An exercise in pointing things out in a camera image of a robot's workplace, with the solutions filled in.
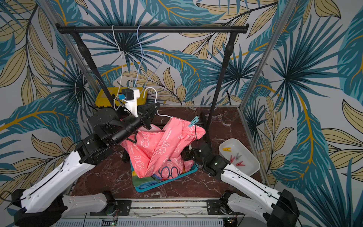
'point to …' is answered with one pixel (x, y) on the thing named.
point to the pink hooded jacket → (162, 153)
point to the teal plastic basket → (144, 190)
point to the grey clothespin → (237, 157)
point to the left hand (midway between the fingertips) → (158, 107)
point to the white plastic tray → (229, 148)
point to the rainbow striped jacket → (139, 182)
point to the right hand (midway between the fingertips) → (180, 147)
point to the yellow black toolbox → (102, 100)
